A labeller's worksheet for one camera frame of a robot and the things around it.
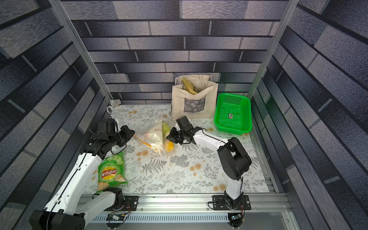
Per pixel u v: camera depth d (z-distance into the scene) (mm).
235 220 716
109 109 1200
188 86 950
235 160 486
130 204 727
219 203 733
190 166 874
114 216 707
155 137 833
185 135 693
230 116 1135
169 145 844
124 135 667
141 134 838
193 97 885
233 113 1138
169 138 825
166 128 977
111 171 776
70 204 394
